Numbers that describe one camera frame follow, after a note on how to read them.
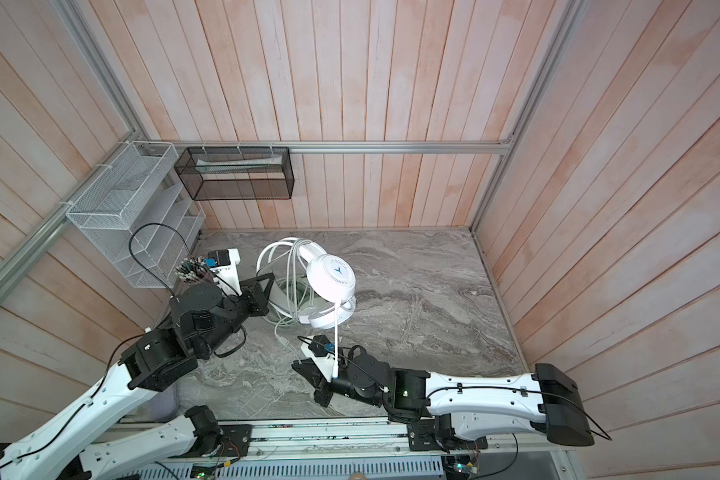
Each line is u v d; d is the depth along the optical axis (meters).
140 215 0.73
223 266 0.52
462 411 0.50
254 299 0.53
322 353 0.53
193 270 0.88
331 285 0.50
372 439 0.75
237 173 1.06
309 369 0.54
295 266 0.54
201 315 0.43
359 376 0.46
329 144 0.97
